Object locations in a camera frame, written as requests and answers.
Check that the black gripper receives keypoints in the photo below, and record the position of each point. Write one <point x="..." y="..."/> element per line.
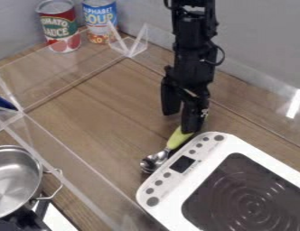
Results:
<point x="190" y="76"/>

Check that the green handled metal spoon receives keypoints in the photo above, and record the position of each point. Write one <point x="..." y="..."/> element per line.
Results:
<point x="152" y="162"/>

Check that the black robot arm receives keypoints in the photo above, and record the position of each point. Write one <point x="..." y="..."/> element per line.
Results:
<point x="195" y="25"/>

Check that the white and black stove top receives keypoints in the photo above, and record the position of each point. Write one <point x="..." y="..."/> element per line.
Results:
<point x="222" y="185"/>

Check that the alphabet soup can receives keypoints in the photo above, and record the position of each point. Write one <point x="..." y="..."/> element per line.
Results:
<point x="100" y="12"/>

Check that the clear acrylic divider strip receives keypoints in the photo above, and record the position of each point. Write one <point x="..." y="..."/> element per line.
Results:
<point x="49" y="151"/>

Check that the tomato sauce can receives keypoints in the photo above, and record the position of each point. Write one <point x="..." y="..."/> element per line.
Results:
<point x="59" y="19"/>

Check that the blue object at left edge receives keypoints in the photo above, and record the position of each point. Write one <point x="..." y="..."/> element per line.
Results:
<point x="6" y="104"/>

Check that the stainless steel pot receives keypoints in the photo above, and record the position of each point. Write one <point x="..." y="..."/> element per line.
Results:
<point x="21" y="180"/>

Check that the clear acrylic corner bracket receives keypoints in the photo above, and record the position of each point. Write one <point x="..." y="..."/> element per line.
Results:
<point x="128" y="46"/>

